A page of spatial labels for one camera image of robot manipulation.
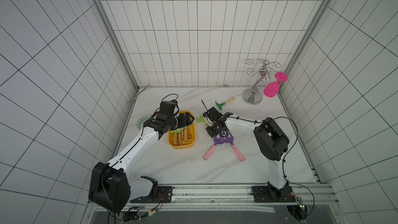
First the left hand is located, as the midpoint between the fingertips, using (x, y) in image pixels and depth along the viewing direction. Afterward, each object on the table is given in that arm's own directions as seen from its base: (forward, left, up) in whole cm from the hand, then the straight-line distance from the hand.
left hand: (187, 123), depth 82 cm
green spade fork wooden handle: (-4, +5, -13) cm, 15 cm away
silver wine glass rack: (+31, -46, -13) cm, 57 cm away
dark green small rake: (+24, -21, -16) cm, 36 cm away
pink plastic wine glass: (+25, -52, +1) cm, 58 cm away
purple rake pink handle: (-2, -18, -16) cm, 24 cm away
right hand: (+4, -12, -16) cm, 20 cm away
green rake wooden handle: (-3, +8, -11) cm, 14 cm away
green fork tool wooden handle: (+1, 0, -14) cm, 14 cm away
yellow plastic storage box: (-7, -2, -10) cm, 13 cm away
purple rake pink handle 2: (-1, -25, -16) cm, 30 cm away
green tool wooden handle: (+2, +7, -13) cm, 14 cm away
